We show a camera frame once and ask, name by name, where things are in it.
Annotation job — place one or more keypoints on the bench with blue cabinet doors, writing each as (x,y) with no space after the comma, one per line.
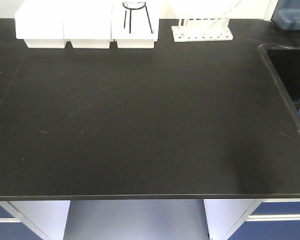
(277,208)

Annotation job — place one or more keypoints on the black sink basin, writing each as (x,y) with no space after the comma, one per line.
(287,70)

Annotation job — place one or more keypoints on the dark blue device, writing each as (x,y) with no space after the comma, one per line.
(290,18)

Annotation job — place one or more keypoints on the white test tube rack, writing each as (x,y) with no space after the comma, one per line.
(202,35)

